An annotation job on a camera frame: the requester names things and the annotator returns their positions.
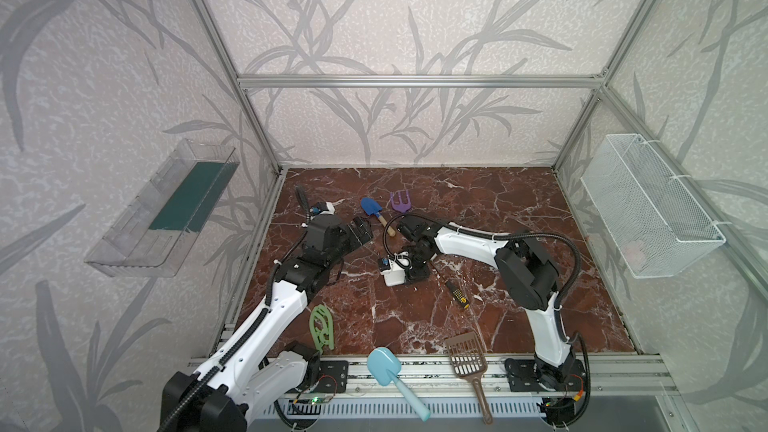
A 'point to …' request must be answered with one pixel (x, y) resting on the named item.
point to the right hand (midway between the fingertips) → (405, 260)
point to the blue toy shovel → (371, 207)
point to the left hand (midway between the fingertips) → (364, 218)
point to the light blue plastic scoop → (385, 367)
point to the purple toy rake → (401, 207)
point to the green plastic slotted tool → (321, 328)
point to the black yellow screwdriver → (458, 295)
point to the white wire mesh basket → (655, 225)
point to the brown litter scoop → (469, 360)
